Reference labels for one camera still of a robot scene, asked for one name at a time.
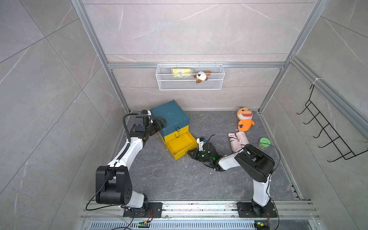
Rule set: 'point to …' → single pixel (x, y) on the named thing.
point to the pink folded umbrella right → (242, 138)
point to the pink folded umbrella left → (235, 144)
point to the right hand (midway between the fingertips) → (187, 152)
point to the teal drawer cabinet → (176, 118)
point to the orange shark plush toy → (245, 115)
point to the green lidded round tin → (264, 143)
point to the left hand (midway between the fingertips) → (164, 120)
